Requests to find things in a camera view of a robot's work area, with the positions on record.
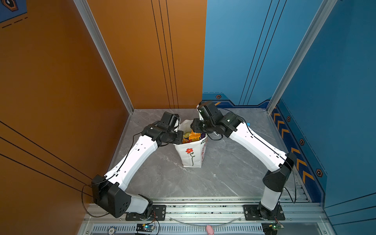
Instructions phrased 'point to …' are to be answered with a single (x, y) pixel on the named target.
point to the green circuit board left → (145, 227)
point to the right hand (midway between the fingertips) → (191, 126)
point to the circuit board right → (271, 228)
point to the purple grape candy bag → (202, 135)
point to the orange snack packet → (194, 136)
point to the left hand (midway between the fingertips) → (180, 135)
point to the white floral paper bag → (191, 153)
